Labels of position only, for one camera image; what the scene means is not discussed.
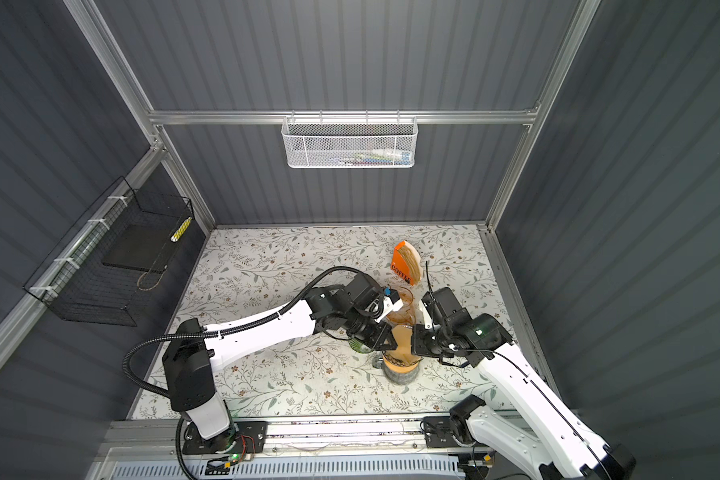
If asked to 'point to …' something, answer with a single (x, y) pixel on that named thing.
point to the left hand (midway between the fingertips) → (398, 347)
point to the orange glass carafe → (406, 314)
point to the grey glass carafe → (399, 378)
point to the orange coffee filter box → (406, 261)
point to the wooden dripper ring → (397, 365)
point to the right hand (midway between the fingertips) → (414, 346)
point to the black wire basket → (112, 259)
